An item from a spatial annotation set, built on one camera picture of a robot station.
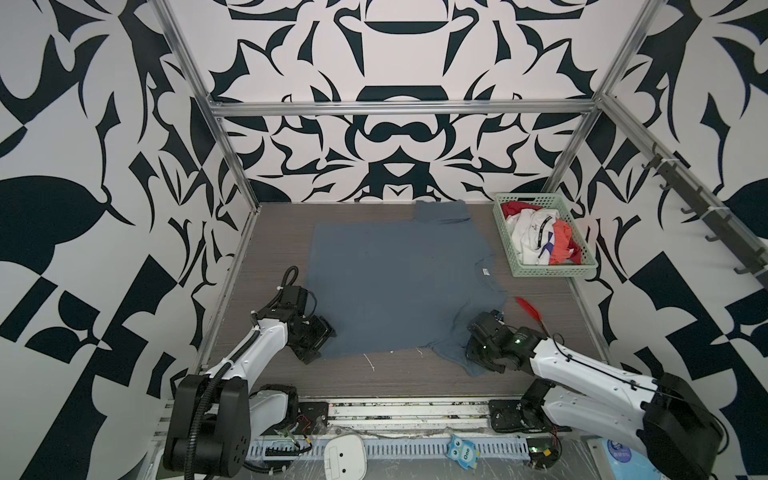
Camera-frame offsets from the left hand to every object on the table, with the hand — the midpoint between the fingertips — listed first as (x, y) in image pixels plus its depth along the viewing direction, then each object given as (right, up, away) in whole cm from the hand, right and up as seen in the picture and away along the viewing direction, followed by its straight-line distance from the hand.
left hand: (330, 336), depth 85 cm
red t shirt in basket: (+75, +24, +15) cm, 80 cm away
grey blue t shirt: (+27, +13, +13) cm, 32 cm away
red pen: (+60, +5, +6) cm, 60 cm away
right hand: (+38, -5, -1) cm, 39 cm away
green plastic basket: (+80, +42, +30) cm, 95 cm away
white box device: (+7, -21, -18) cm, 28 cm away
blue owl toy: (+33, -20, -16) cm, 42 cm away
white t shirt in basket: (+64, +30, +16) cm, 73 cm away
